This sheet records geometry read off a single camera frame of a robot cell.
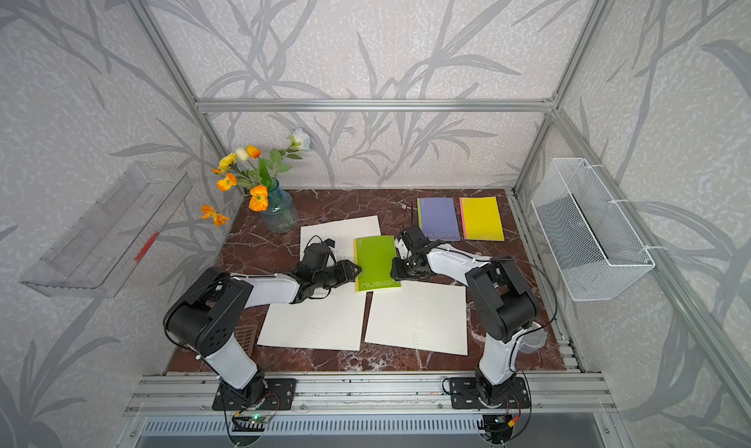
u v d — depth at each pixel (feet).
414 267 2.32
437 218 3.57
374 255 3.36
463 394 2.40
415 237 2.53
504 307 1.59
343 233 3.46
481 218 3.67
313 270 2.45
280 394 2.40
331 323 2.76
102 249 2.19
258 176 2.91
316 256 2.45
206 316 1.56
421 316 2.85
